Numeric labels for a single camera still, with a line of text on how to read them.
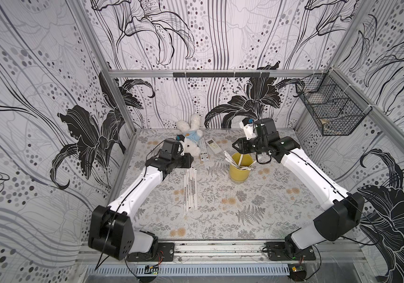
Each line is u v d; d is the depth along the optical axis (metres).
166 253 0.73
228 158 0.81
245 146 0.67
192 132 1.04
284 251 0.71
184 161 0.73
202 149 1.06
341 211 0.40
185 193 0.90
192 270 0.76
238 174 0.87
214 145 1.08
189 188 0.91
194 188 0.91
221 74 0.92
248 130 0.69
